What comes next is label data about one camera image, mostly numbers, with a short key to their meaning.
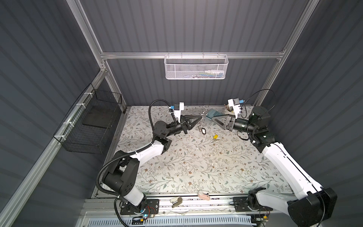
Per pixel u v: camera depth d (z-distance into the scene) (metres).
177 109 0.63
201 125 0.68
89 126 0.74
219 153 0.94
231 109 0.61
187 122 0.64
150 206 0.72
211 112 1.15
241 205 0.74
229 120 0.59
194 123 0.66
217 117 0.68
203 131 0.69
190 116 0.65
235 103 0.60
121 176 0.45
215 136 1.02
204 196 0.75
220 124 0.61
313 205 0.38
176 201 0.75
